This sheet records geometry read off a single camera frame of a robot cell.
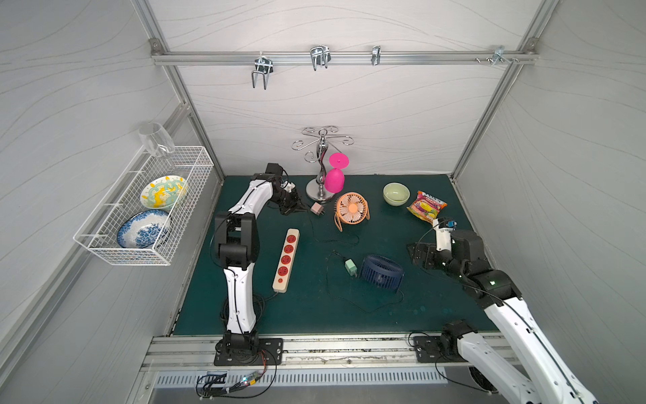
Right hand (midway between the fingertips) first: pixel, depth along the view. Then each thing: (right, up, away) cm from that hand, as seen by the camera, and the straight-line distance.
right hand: (422, 244), depth 76 cm
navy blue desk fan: (-12, -9, +2) cm, 15 cm away
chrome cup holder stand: (-35, +19, +38) cm, 55 cm away
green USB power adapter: (-21, -10, +12) cm, 26 cm away
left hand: (-36, +11, +20) cm, 43 cm away
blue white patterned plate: (-77, +6, -13) cm, 78 cm away
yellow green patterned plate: (-76, +16, -6) cm, 78 cm away
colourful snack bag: (+13, +11, +28) cm, 33 cm away
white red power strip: (-44, -7, +15) cm, 47 cm away
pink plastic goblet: (-26, +22, +21) cm, 41 cm away
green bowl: (+1, +16, +35) cm, 38 cm away
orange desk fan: (-20, +10, +22) cm, 32 cm away
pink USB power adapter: (-34, +10, +29) cm, 46 cm away
